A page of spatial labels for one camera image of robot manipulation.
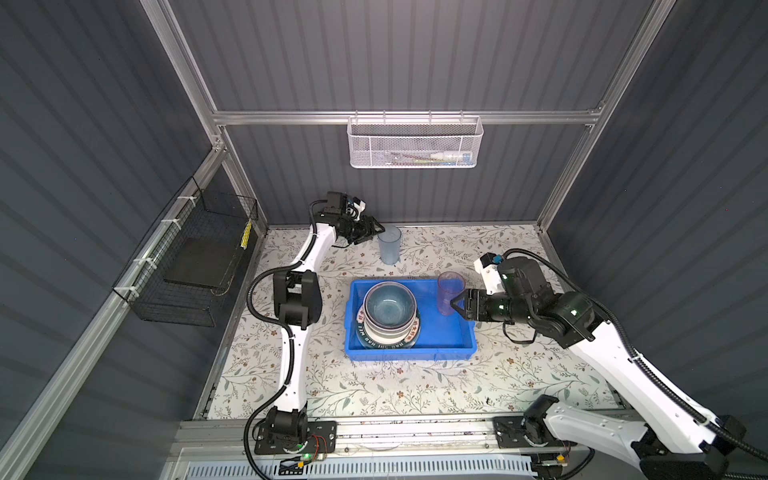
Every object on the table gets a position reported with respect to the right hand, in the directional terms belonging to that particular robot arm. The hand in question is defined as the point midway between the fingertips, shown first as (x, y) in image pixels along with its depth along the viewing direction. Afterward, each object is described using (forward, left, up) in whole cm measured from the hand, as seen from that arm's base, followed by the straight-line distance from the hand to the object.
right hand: (461, 306), depth 69 cm
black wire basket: (+25, +70, +8) cm, 74 cm away
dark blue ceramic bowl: (+10, +17, -17) cm, 26 cm away
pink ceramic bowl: (0, +17, -12) cm, 21 cm away
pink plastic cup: (+16, -1, -15) cm, 22 cm away
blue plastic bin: (+4, +2, -26) cm, 27 cm away
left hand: (+35, +21, -11) cm, 42 cm away
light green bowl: (0, +18, -19) cm, 26 cm away
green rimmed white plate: (0, +24, -20) cm, 31 cm away
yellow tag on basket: (+21, +57, +2) cm, 61 cm away
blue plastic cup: (+33, +18, -16) cm, 41 cm away
